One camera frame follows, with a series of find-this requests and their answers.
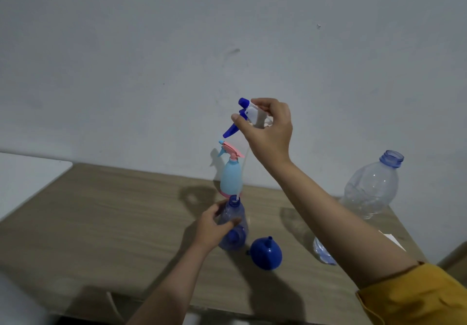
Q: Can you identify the transparent blue spray bottle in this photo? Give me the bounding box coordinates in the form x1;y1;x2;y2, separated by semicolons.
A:
217;195;250;252

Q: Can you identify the person's right hand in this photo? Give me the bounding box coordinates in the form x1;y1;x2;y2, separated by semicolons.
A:
231;97;294;167

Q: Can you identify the stack of white paper towels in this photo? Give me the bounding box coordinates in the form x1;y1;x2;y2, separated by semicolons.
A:
379;230;406;252

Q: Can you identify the person's left forearm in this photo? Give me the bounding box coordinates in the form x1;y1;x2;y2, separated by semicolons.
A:
126;242;216;325

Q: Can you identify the wooden chair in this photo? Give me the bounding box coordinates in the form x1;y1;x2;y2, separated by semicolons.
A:
437;240;467;285

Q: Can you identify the person's left hand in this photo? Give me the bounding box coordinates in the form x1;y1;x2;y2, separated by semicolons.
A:
193;200;242;255

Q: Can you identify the clear plastic water bottle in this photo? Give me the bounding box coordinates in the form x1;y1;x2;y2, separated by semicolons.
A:
313;149;405;266

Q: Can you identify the white and blue spray head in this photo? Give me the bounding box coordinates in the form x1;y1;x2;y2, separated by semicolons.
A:
222;97;274;200

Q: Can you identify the pink spray head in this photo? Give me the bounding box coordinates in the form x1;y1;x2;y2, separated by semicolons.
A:
218;140;245;161

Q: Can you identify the blue plastic funnel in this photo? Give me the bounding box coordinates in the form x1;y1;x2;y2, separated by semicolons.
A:
246;236;284;271

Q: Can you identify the white cabinet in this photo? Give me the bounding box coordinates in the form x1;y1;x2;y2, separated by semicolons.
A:
0;152;73;223

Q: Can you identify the person's yellow right sleeve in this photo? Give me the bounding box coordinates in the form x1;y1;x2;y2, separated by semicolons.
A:
356;261;467;325

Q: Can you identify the person's right forearm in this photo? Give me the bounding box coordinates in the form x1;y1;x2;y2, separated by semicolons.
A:
271;160;420;289

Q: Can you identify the light blue pink spray bottle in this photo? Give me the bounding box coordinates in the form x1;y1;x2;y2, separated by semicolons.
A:
220;157;243;199

